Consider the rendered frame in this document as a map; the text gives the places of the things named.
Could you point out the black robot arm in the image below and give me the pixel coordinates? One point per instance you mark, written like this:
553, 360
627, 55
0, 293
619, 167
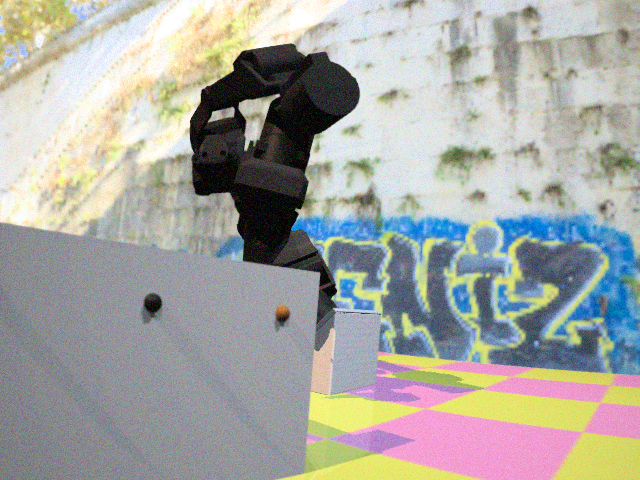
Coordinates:
314, 94

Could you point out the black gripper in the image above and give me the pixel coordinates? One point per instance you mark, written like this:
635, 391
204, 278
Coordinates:
274, 185

